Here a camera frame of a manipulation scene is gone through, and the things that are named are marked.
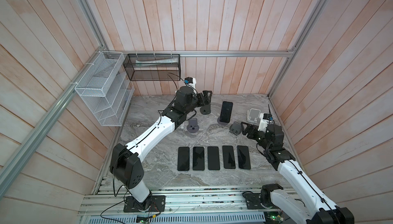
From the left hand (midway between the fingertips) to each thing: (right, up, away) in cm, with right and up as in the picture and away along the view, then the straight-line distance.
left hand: (207, 96), depth 76 cm
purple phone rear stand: (+14, -12, +25) cm, 31 cm away
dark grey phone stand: (+2, -7, +31) cm, 32 cm away
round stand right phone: (+20, -19, +21) cm, 35 cm away
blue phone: (-13, -37, +12) cm, 41 cm away
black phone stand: (+5, -36, +11) cm, 38 cm away
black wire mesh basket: (-35, +23, +28) cm, 50 cm away
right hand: (+22, -14, +5) cm, 27 cm away
